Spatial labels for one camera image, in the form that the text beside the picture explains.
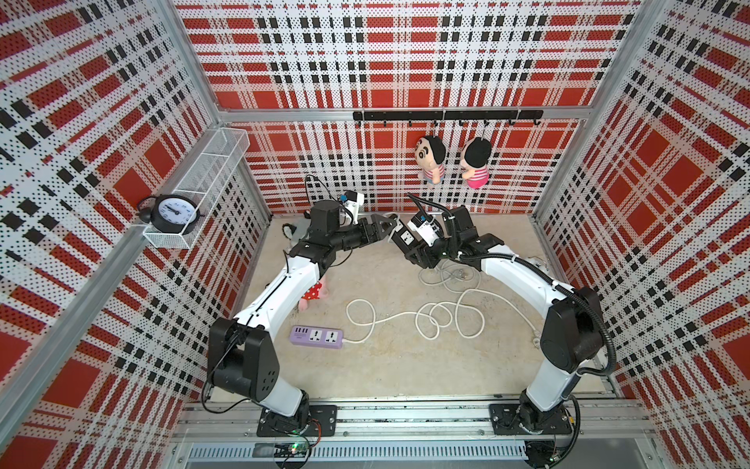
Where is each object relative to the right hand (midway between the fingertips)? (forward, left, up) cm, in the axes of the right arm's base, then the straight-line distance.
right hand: (418, 248), depth 85 cm
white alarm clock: (+2, -40, -12) cm, 42 cm away
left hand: (0, +7, +10) cm, 12 cm away
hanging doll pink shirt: (+29, -20, +9) cm, 37 cm away
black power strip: (0, +4, +5) cm, 6 cm away
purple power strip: (-20, +33, -17) cm, 42 cm away
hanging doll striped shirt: (+27, -5, +15) cm, 31 cm away
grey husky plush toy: (+6, +40, +2) cm, 40 cm away
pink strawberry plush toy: (-6, +33, -15) cm, 36 cm away
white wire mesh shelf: (+12, +60, +17) cm, 64 cm away
